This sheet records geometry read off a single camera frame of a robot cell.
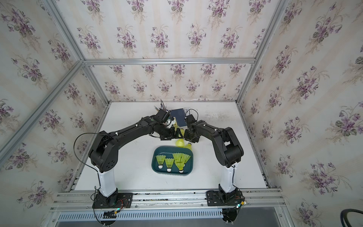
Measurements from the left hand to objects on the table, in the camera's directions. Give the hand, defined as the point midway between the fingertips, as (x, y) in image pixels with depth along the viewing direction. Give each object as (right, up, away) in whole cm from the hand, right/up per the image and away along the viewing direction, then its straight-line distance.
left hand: (179, 138), depth 86 cm
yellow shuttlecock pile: (+6, -6, +6) cm, 10 cm away
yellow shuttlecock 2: (-6, -13, -4) cm, 15 cm away
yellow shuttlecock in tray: (+4, -12, -2) cm, 12 cm away
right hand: (+6, -3, +11) cm, 13 cm away
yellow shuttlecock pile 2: (+2, +4, +2) cm, 5 cm away
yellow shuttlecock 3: (0, -12, -2) cm, 12 cm away
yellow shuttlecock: (-11, -12, -2) cm, 17 cm away
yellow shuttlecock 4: (0, -17, -1) cm, 17 cm away
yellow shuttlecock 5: (0, -5, +9) cm, 10 cm away
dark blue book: (-1, +15, +25) cm, 29 cm away
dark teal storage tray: (-7, -8, +2) cm, 11 cm away
